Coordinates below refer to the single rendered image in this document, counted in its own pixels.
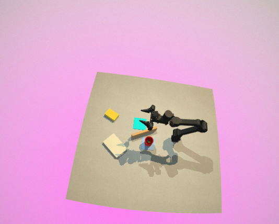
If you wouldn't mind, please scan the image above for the yellow block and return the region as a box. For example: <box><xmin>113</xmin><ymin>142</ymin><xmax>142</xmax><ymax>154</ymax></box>
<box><xmin>105</xmin><ymin>108</ymin><xmax>119</xmax><ymax>121</ymax></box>

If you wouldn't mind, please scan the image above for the red cup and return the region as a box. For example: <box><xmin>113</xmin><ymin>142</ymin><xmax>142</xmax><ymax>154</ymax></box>
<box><xmin>145</xmin><ymin>137</ymin><xmax>154</xmax><ymax>147</ymax></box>

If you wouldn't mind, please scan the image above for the cream flat block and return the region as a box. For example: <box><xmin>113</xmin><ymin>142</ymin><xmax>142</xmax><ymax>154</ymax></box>
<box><xmin>103</xmin><ymin>133</ymin><xmax>127</xmax><ymax>158</ymax></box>

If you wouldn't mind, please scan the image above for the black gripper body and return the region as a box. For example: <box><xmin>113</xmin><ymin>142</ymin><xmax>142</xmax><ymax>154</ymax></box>
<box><xmin>148</xmin><ymin>105</ymin><xmax>162</xmax><ymax>131</ymax></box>

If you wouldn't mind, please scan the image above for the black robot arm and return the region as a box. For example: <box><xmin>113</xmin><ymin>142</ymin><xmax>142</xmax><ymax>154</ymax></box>
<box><xmin>153</xmin><ymin>110</ymin><xmax>207</xmax><ymax>142</ymax></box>

